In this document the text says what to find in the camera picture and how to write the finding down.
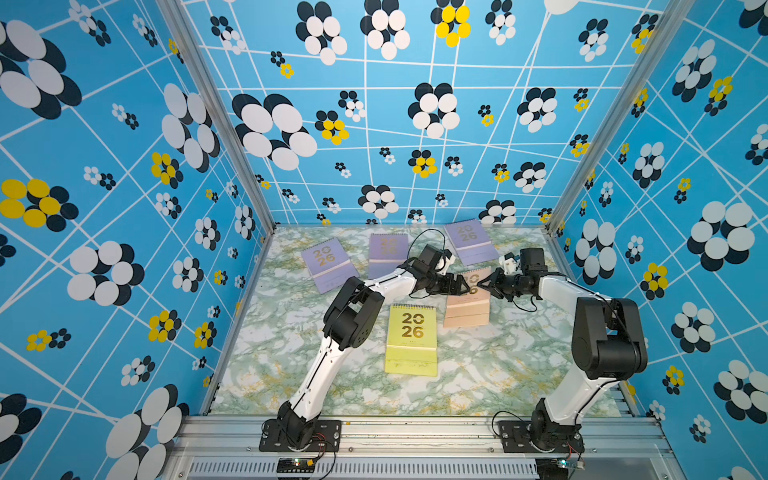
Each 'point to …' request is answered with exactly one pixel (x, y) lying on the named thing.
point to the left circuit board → (295, 465)
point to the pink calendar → (473, 308)
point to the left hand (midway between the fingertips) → (465, 287)
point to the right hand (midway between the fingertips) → (483, 283)
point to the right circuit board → (552, 467)
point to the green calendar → (411, 344)
